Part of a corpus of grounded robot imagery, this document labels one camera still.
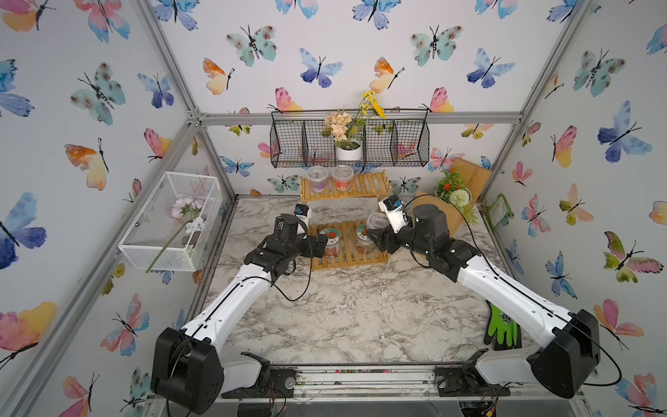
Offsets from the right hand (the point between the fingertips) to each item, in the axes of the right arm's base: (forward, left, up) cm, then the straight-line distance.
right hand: (377, 222), depth 75 cm
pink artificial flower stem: (0, +54, +3) cm, 54 cm away
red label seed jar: (+14, +11, +4) cm, 18 cm away
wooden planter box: (+35, -40, -12) cm, 55 cm away
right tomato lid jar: (+6, +3, -21) cm, 22 cm away
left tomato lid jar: (+5, +14, -19) cm, 24 cm away
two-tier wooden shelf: (+11, +8, -28) cm, 31 cm away
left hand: (+1, +18, -8) cm, 20 cm away
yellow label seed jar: (-1, 0, +2) cm, 2 cm away
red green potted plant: (+22, -27, -7) cm, 36 cm away
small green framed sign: (+30, -54, -26) cm, 67 cm away
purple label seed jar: (+14, +19, +4) cm, 23 cm away
